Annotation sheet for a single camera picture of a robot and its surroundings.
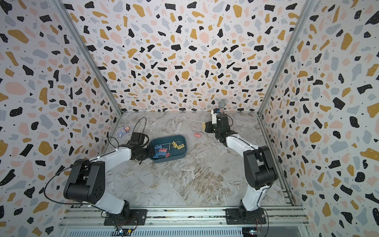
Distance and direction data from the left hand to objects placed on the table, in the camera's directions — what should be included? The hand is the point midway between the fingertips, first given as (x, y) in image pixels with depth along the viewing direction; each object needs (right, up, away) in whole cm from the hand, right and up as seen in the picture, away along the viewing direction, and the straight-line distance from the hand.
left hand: (154, 152), depth 94 cm
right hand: (+33, +19, -1) cm, 38 cm away
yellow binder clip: (+15, +2, +6) cm, 16 cm away
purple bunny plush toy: (-25, +14, +12) cm, 31 cm away
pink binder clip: (+27, +10, +11) cm, 31 cm away
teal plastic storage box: (+6, +5, +9) cm, 12 cm away
